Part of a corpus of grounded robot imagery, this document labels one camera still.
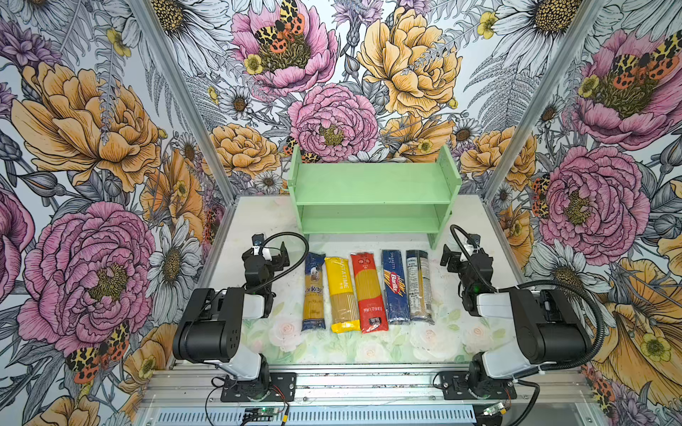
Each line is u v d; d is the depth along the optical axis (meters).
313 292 0.89
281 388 0.74
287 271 0.70
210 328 0.45
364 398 0.74
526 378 0.62
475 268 0.68
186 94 0.88
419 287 0.90
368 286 0.92
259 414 0.71
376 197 1.15
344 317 0.85
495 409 0.71
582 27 0.74
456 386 0.73
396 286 0.92
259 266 0.72
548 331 0.46
